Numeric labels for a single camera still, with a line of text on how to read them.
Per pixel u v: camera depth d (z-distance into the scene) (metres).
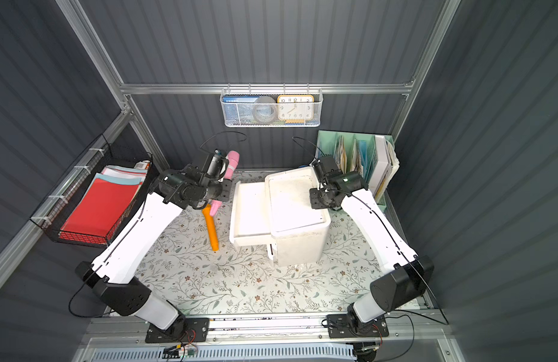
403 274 0.40
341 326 0.73
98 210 0.70
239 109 0.93
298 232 0.70
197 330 0.74
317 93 0.89
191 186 0.48
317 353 0.77
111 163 0.83
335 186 0.52
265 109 0.89
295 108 0.89
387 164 0.88
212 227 0.97
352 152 0.94
